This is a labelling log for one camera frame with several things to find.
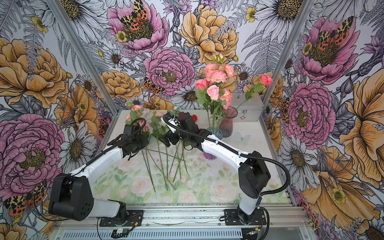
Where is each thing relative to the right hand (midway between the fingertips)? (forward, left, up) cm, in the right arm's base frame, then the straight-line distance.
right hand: (165, 135), depth 79 cm
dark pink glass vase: (+16, -36, -12) cm, 41 cm away
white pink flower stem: (+23, +12, -20) cm, 32 cm away
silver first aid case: (+28, -53, -11) cm, 61 cm away
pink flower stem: (+18, +20, -1) cm, 27 cm away
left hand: (+2, +14, -12) cm, 18 cm away
